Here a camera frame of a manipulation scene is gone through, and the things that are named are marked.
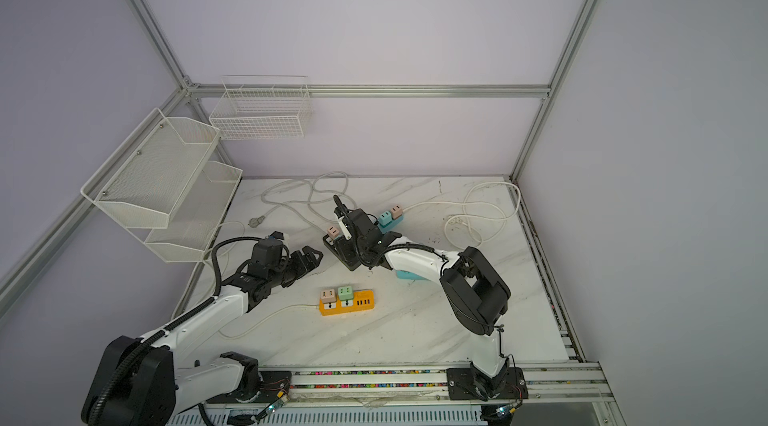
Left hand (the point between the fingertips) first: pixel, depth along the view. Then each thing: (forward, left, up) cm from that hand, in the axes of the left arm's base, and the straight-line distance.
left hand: (313, 262), depth 87 cm
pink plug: (+12, -4, -1) cm, 13 cm away
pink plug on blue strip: (+21, -25, -2) cm, 32 cm away
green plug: (-9, -10, -2) cm, 14 cm away
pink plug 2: (-10, -6, -2) cm, 11 cm away
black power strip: (-2, -11, +9) cm, 14 cm away
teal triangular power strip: (-15, -27, +23) cm, 38 cm away
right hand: (+7, -8, +3) cm, 11 cm away
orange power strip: (-9, -15, -6) cm, 19 cm away
